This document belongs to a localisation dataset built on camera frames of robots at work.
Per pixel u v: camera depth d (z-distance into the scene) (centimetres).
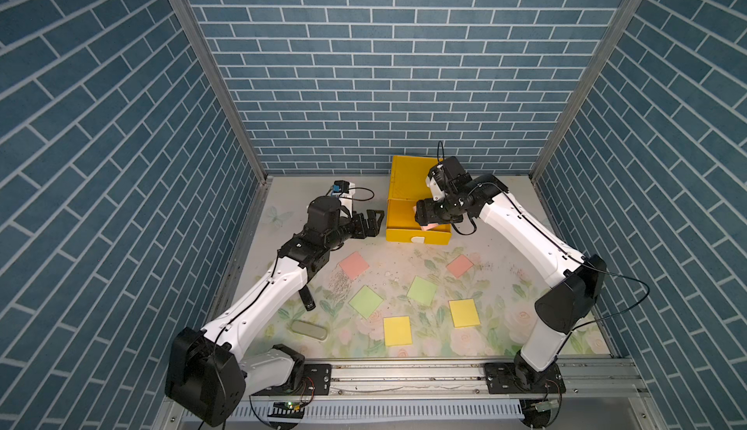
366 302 87
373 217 70
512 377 68
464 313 85
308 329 79
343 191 68
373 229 69
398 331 83
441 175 63
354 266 94
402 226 86
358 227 68
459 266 97
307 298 91
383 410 77
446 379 75
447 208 67
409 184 89
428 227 78
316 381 73
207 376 38
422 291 90
